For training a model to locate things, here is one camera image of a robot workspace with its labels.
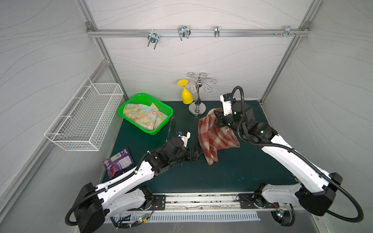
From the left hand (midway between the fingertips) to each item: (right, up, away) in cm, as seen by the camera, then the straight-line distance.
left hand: (196, 152), depth 74 cm
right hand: (+9, +22, -5) cm, 24 cm away
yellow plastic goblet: (-5, +32, +29) cm, 44 cm away
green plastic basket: (-38, +31, +38) cm, 62 cm away
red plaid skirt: (+12, +3, +19) cm, 23 cm away
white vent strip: (-31, -32, -4) cm, 44 cm away
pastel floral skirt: (-34, +17, +32) cm, 50 cm away
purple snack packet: (-46, -9, +11) cm, 48 cm away
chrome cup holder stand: (+3, +24, +41) cm, 48 cm away
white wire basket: (-55, +15, -5) cm, 57 cm away
